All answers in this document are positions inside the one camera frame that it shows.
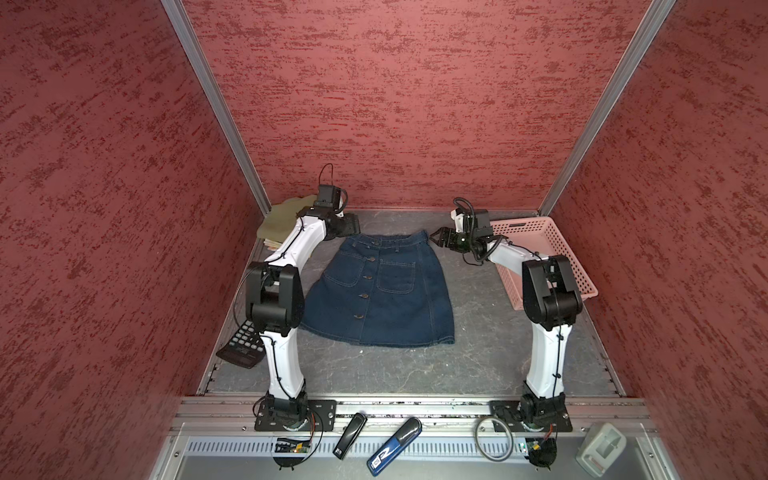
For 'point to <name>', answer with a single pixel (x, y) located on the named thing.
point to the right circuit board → (542, 453)
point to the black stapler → (350, 435)
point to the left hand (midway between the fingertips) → (347, 231)
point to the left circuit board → (287, 445)
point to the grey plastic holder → (600, 449)
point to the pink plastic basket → (541, 235)
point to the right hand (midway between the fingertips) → (438, 241)
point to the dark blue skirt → (382, 289)
